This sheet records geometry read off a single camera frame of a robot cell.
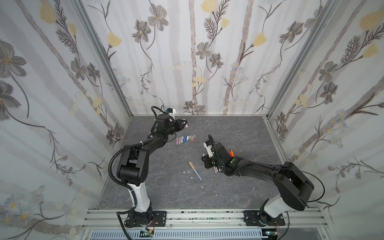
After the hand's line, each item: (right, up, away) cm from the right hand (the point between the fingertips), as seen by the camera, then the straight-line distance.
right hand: (199, 154), depth 85 cm
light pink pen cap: (-8, +17, +6) cm, 20 cm away
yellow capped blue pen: (-3, -9, +7) cm, 12 cm away
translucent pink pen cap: (-4, +8, +20) cm, 22 cm away
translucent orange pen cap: (-3, +9, +21) cm, 23 cm away
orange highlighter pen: (+23, -2, +13) cm, 26 cm away
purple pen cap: (-15, +6, +19) cm, 25 cm away
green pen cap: (-13, +7, +19) cm, 24 cm away
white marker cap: (-8, +8, +20) cm, 23 cm away
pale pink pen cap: (-12, +8, +19) cm, 24 cm away
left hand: (-8, +22, +6) cm, 24 cm away
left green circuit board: (-26, -37, -13) cm, 48 cm away
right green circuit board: (+34, -36, -14) cm, 51 cm away
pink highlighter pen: (+21, -1, +13) cm, 24 cm away
